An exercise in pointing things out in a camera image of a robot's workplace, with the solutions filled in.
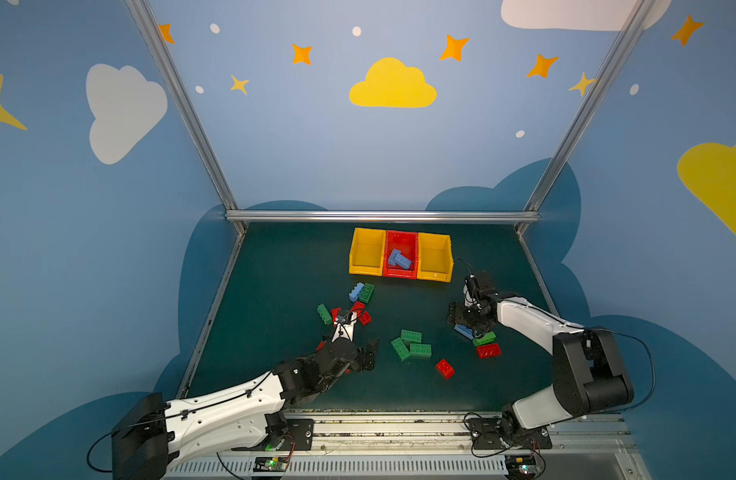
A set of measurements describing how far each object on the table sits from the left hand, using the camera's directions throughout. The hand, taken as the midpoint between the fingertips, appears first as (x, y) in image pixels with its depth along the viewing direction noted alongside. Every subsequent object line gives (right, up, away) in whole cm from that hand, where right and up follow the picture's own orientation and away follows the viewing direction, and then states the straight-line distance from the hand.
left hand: (369, 341), depth 78 cm
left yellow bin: (-1, +24, +33) cm, 41 cm away
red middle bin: (+14, +27, +30) cm, 43 cm away
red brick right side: (+36, -6, +10) cm, 38 cm away
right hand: (+29, +4, +15) cm, 33 cm away
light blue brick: (-6, +10, +20) cm, 23 cm away
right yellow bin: (+25, +22, +36) cm, 49 cm away
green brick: (-1, +10, +23) cm, 25 cm away
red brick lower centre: (+22, -9, +6) cm, 24 cm away
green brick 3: (+9, -5, +10) cm, 15 cm away
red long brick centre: (-4, +6, +19) cm, 20 cm away
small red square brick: (-1, +3, +17) cm, 17 cm away
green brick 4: (+15, -6, +10) cm, 19 cm away
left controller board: (-24, -27, -7) cm, 37 cm away
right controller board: (+37, -29, -6) cm, 47 cm away
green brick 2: (+13, -2, +13) cm, 18 cm away
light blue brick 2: (+10, +22, +29) cm, 38 cm away
